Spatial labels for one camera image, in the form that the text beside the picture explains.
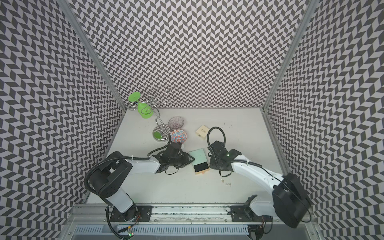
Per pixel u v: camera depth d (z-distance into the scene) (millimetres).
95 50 886
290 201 402
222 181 843
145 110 932
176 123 1083
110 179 451
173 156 733
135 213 683
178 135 1017
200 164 848
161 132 1025
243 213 657
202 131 1019
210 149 652
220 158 629
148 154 712
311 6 668
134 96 829
